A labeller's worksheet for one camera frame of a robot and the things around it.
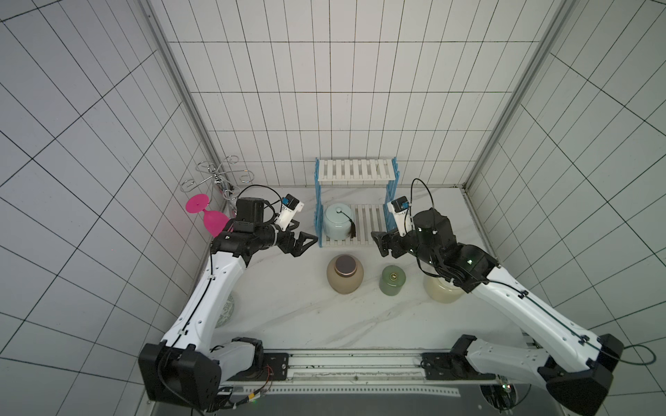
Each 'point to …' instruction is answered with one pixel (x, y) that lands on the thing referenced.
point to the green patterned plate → (226, 312)
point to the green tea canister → (392, 280)
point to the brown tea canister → (345, 273)
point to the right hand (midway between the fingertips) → (376, 229)
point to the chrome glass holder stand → (230, 189)
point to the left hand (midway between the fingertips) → (302, 236)
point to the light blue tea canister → (337, 221)
